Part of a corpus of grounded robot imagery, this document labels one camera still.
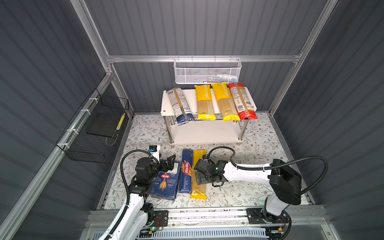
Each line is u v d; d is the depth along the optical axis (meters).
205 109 0.72
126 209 0.50
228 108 0.72
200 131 1.02
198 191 0.80
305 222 0.73
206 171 0.64
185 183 0.81
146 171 0.61
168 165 0.72
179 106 0.74
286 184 0.47
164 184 0.79
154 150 0.69
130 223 0.49
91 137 0.72
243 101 0.74
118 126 0.75
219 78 0.91
